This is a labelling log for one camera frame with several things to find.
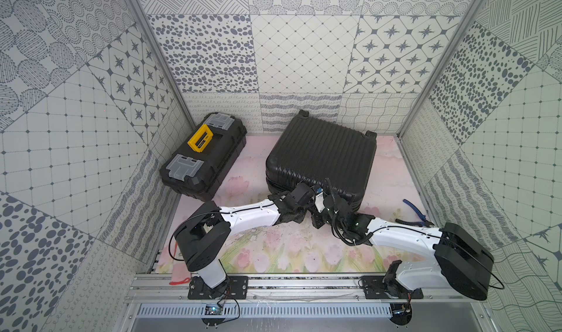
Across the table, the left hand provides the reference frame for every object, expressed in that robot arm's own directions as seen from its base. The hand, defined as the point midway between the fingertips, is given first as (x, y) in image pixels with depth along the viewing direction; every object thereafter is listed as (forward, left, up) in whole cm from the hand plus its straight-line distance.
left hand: (321, 207), depth 83 cm
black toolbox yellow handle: (+12, +50, +8) cm, 52 cm away
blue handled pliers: (-1, -44, -11) cm, 46 cm away
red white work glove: (-24, +49, -10) cm, 55 cm away
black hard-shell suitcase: (+19, +5, +12) cm, 23 cm away
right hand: (0, +5, -2) cm, 5 cm away
